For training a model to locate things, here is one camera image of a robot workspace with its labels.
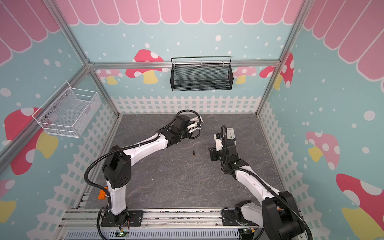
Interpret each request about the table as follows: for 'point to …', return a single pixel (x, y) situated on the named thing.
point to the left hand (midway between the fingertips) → (186, 124)
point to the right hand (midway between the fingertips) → (209, 147)
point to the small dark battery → (193, 153)
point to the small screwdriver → (207, 145)
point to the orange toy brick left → (102, 195)
